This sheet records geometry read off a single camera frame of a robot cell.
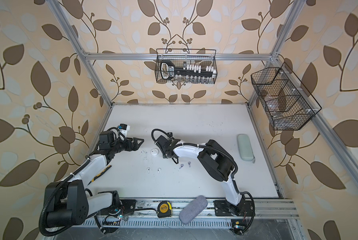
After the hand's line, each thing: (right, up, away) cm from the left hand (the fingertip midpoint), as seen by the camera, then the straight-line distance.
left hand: (137, 138), depth 86 cm
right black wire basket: (+84, +18, -4) cm, 86 cm away
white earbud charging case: (+8, -9, +7) cm, 14 cm away
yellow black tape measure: (+18, -33, -14) cm, 40 cm away
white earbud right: (+13, -18, 0) cm, 22 cm away
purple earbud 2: (+31, -15, +3) cm, 34 cm away
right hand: (+18, -10, +7) cm, 22 cm away
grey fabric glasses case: (+31, -32, -16) cm, 48 cm away
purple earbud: (+26, -16, +2) cm, 31 cm away
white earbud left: (+6, -18, +2) cm, 19 cm away
